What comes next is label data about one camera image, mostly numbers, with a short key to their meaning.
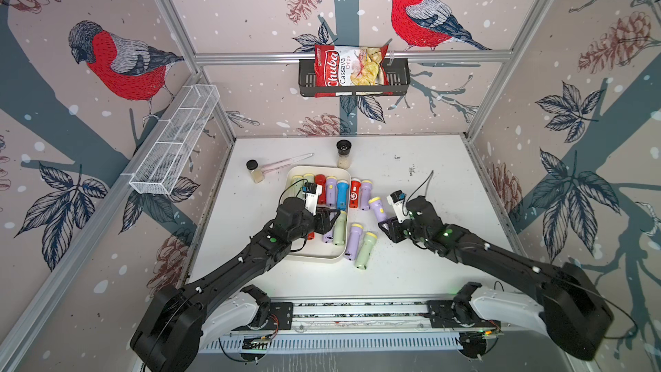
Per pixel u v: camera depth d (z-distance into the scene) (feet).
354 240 2.82
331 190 3.21
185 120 2.80
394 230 2.39
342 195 3.20
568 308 1.30
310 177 3.33
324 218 2.30
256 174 3.33
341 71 2.88
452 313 2.38
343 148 3.34
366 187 3.24
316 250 2.87
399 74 3.11
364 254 2.71
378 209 2.74
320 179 3.30
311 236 2.88
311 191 2.34
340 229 2.88
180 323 1.29
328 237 2.82
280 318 2.40
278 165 3.61
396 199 2.45
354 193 3.20
